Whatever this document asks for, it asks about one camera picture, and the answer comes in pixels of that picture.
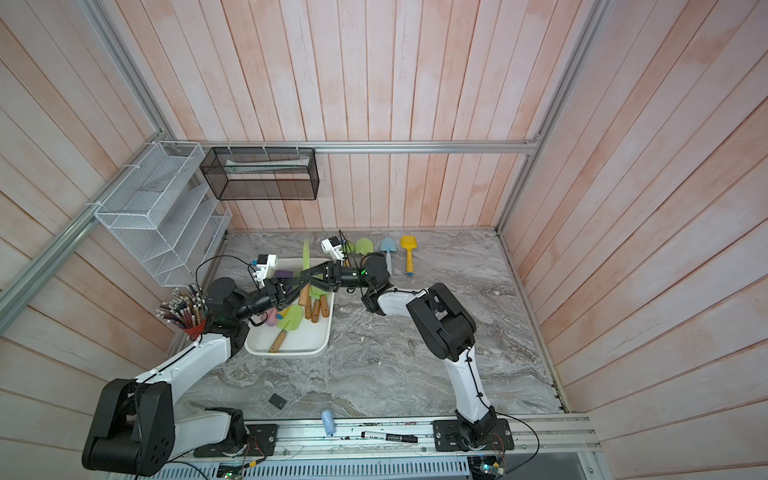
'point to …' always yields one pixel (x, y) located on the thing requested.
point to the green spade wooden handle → (292, 318)
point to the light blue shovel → (388, 245)
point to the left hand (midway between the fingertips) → (309, 287)
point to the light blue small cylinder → (329, 422)
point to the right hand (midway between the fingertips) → (303, 282)
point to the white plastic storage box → (311, 339)
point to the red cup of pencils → (188, 310)
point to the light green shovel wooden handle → (304, 294)
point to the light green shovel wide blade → (316, 293)
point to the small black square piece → (277, 401)
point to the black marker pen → (402, 438)
